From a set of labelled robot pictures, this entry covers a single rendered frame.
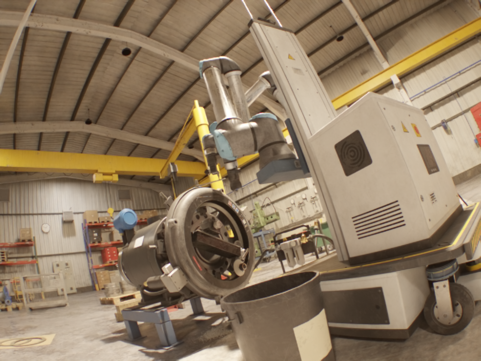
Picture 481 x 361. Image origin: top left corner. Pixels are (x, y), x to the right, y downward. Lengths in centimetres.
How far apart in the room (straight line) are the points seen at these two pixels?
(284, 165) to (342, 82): 1235
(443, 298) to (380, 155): 50
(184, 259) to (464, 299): 126
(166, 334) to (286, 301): 115
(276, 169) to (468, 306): 92
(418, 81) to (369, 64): 258
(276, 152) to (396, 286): 77
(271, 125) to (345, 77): 1229
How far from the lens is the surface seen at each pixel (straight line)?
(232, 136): 120
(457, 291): 87
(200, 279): 144
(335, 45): 1260
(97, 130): 1393
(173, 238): 142
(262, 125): 124
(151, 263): 179
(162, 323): 168
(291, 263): 227
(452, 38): 1298
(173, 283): 137
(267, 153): 119
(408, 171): 82
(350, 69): 1351
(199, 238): 147
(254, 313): 67
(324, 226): 476
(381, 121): 84
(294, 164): 120
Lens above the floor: 50
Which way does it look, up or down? 15 degrees up
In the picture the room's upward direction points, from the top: 16 degrees counter-clockwise
